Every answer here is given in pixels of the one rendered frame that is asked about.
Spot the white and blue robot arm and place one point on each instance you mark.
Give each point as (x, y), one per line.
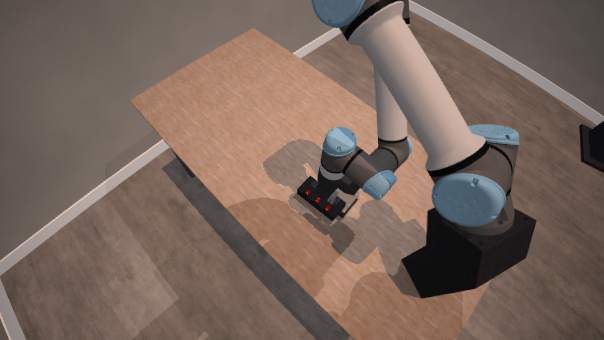
(471, 182)

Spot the black power strip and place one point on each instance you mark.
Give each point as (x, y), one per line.
(308, 192)

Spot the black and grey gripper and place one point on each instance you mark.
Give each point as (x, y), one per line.
(329, 181)

